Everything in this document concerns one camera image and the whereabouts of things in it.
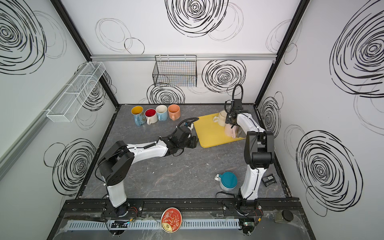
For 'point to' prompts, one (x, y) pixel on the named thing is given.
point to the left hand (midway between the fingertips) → (198, 139)
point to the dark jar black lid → (287, 215)
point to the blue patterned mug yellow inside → (139, 117)
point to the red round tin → (171, 218)
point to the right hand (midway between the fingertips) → (230, 119)
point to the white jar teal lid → (228, 181)
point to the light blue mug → (162, 112)
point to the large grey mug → (240, 132)
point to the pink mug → (229, 132)
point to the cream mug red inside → (151, 115)
